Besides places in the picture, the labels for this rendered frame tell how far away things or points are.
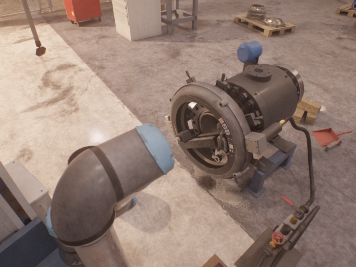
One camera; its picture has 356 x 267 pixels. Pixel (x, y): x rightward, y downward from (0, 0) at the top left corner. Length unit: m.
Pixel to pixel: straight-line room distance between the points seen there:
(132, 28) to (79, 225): 5.01
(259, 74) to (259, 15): 4.64
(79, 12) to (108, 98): 3.51
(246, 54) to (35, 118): 2.56
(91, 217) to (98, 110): 2.84
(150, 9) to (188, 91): 3.87
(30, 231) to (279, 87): 1.81
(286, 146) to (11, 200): 2.09
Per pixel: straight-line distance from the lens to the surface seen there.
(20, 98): 4.02
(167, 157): 0.49
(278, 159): 2.29
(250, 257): 1.99
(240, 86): 1.88
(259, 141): 1.52
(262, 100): 1.88
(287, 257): 2.07
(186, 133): 1.88
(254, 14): 6.49
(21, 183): 1.42
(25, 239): 1.14
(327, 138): 3.17
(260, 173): 2.13
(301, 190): 2.48
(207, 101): 1.59
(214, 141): 1.69
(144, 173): 0.47
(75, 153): 2.20
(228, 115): 1.54
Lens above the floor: 1.78
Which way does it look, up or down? 40 degrees down
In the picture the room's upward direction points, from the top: straight up
